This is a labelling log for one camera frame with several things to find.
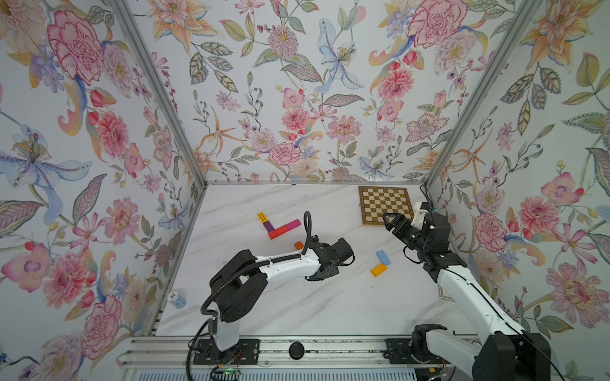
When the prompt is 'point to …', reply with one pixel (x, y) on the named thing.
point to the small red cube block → (272, 234)
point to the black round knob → (296, 350)
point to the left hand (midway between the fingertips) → (332, 271)
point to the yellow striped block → (262, 217)
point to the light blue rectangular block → (383, 257)
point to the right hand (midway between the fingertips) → (388, 215)
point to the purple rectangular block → (268, 226)
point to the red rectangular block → (281, 229)
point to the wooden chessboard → (376, 201)
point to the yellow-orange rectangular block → (378, 270)
